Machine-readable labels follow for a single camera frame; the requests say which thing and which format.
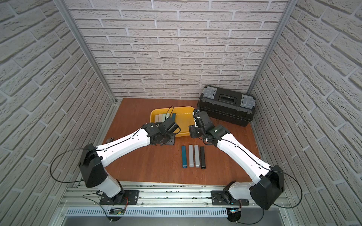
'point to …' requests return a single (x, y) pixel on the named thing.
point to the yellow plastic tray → (184, 117)
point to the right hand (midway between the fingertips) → (197, 127)
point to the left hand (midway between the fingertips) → (174, 138)
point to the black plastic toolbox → (226, 105)
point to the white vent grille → (105, 212)
